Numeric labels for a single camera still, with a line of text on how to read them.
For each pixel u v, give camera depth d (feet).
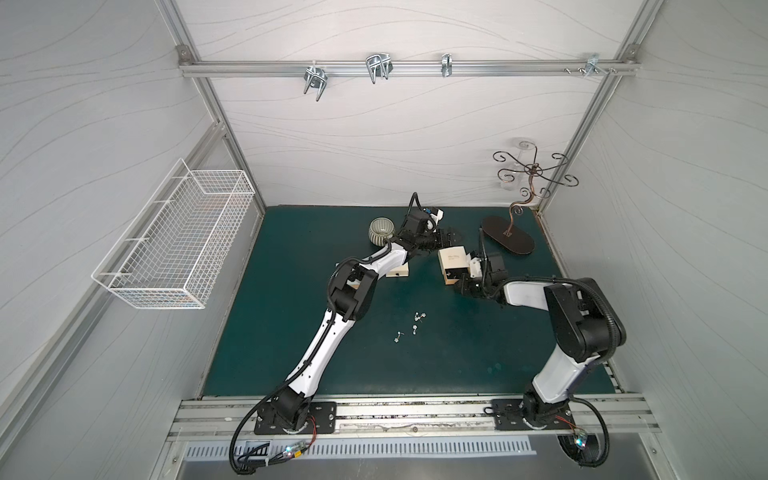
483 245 3.61
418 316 2.98
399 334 2.89
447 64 2.46
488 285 2.52
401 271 3.27
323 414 2.45
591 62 2.51
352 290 2.22
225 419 2.46
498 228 3.60
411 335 2.89
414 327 2.90
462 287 2.87
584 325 1.61
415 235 2.89
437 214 3.23
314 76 2.58
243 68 2.57
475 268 2.90
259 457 2.22
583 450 2.35
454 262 3.33
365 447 2.31
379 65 2.51
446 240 3.06
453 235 3.06
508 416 2.41
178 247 2.27
